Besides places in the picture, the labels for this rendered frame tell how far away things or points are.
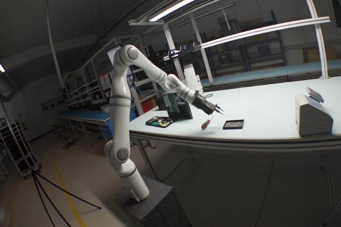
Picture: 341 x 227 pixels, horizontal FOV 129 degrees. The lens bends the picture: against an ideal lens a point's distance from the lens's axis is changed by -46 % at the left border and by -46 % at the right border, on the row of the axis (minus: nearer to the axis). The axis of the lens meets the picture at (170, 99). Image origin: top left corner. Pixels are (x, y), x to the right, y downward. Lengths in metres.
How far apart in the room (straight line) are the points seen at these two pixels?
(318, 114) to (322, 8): 4.75
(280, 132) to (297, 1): 4.62
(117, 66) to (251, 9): 4.63
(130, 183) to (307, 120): 0.79
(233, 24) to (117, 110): 2.39
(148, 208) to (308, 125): 0.78
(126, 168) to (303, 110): 0.77
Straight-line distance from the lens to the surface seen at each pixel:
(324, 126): 0.74
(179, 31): 5.87
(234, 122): 0.89
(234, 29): 2.70
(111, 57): 2.40
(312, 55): 4.02
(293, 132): 0.75
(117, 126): 0.61
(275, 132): 0.76
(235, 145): 0.78
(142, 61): 0.69
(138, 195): 0.77
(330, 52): 4.18
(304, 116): 0.68
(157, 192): 0.81
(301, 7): 5.11
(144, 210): 0.75
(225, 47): 4.63
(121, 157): 0.63
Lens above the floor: 1.40
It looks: 12 degrees down
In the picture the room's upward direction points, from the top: 17 degrees counter-clockwise
